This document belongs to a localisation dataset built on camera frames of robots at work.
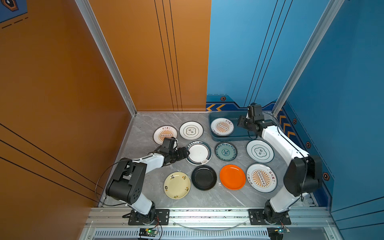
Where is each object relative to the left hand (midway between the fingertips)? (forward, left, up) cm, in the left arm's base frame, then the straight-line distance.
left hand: (186, 153), depth 94 cm
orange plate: (-15, -27, 0) cm, 31 cm away
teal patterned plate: (+3, -26, -2) cm, 26 cm away
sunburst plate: (+18, +19, -3) cm, 26 cm away
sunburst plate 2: (+23, -26, -1) cm, 34 cm away
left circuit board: (-41, +16, -4) cm, 44 cm away
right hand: (+13, -33, +16) cm, 39 cm away
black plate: (-14, -11, -3) cm, 18 cm away
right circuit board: (-40, -45, -3) cm, 61 cm away
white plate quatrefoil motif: (+20, -2, -2) cm, 20 cm away
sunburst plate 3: (-14, -45, -2) cm, 47 cm away
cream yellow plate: (-19, +4, -2) cm, 20 cm away
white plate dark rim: (+1, -9, -2) cm, 10 cm away
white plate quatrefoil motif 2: (+3, -48, -2) cm, 48 cm away
